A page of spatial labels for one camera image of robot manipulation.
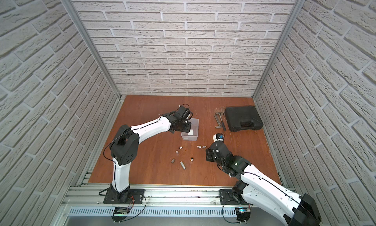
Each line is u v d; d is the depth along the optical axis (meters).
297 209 0.41
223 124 1.03
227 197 0.73
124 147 0.51
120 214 0.70
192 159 0.85
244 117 1.00
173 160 0.85
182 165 0.83
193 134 0.97
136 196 0.73
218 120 1.04
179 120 0.72
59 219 0.68
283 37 0.83
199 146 0.91
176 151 0.87
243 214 0.70
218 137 0.71
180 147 0.90
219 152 0.58
